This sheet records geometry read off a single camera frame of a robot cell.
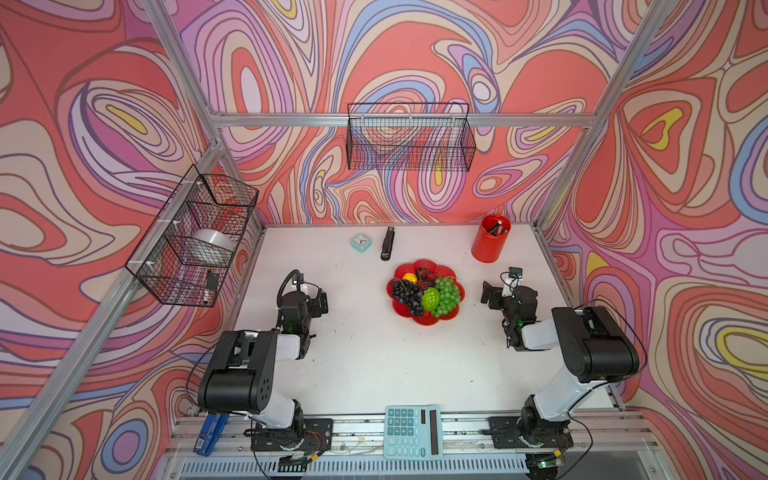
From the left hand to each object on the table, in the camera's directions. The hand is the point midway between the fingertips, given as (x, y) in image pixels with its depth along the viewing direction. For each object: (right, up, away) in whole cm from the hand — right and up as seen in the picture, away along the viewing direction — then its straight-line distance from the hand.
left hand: (309, 289), depth 94 cm
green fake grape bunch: (+45, -1, -2) cm, 45 cm away
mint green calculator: (+31, -33, -21) cm, 50 cm away
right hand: (+62, 0, +3) cm, 63 cm away
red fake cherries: (+37, +3, +2) cm, 38 cm away
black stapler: (+25, +15, +14) cm, 32 cm away
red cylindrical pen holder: (+60, +17, +5) cm, 63 cm away
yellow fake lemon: (+33, +3, +4) cm, 34 cm away
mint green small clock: (+15, +16, +17) cm, 28 cm away
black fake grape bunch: (+32, -1, -1) cm, 32 cm away
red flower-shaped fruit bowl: (+37, -9, -3) cm, 39 cm away
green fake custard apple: (+39, -3, -3) cm, 39 cm away
